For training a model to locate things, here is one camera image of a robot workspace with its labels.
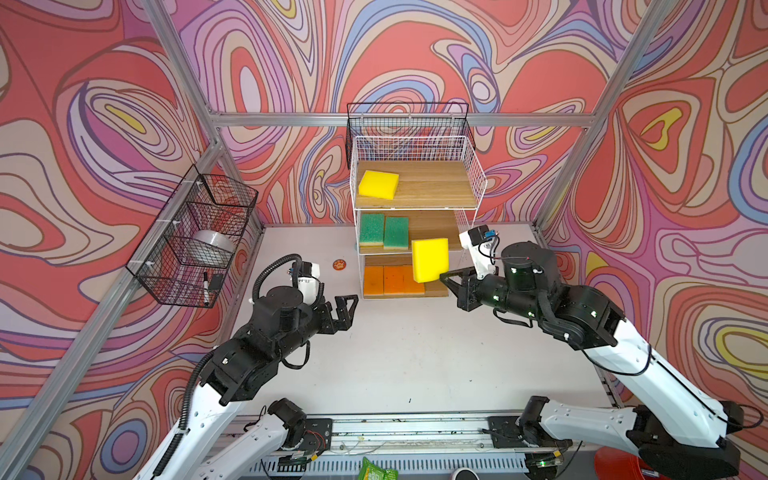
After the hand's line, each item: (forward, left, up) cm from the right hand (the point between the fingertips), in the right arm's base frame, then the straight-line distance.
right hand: (444, 285), depth 61 cm
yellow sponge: (+24, +9, -9) cm, 27 cm away
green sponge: (+26, +16, -9) cm, 31 cm away
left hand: (+1, +21, -4) cm, 21 cm away
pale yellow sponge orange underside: (+20, +4, -30) cm, 37 cm away
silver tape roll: (+16, +54, -2) cm, 57 cm away
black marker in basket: (+7, +56, -9) cm, 58 cm away
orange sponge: (+24, +17, -33) cm, 44 cm away
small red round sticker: (+33, +29, -34) cm, 56 cm away
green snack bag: (-29, +17, -33) cm, 47 cm away
